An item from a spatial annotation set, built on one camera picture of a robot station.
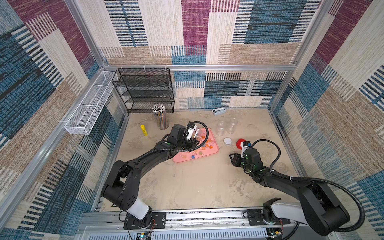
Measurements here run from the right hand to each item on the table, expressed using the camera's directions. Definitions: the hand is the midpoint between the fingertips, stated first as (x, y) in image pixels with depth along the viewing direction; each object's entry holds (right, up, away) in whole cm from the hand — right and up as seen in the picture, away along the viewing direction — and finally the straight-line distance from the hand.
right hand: (234, 157), depth 91 cm
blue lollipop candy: (-25, 0, +3) cm, 25 cm away
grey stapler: (-5, +30, +26) cm, 40 cm away
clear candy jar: (-7, +16, +10) cm, 20 cm away
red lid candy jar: (+1, +19, +10) cm, 22 cm away
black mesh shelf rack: (-59, +44, +19) cm, 76 cm away
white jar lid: (-1, +9, +11) cm, 14 cm away
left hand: (-23, +11, -3) cm, 26 cm away
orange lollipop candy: (-13, +5, +8) cm, 16 cm away
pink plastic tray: (-31, 0, +4) cm, 31 cm away
